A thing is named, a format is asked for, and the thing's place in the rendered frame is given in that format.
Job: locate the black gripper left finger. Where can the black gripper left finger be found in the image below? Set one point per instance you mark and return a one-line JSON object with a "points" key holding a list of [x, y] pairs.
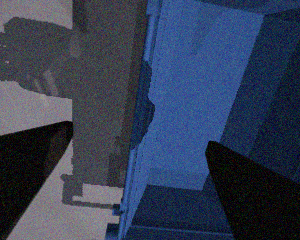
{"points": [[27, 158]]}

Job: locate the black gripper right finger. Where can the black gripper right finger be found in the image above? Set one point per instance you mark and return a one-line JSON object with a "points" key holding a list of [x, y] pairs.
{"points": [[259, 204]]}

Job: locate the blue plastic tray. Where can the blue plastic tray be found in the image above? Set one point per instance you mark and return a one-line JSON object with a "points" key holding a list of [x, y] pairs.
{"points": [[211, 70]]}

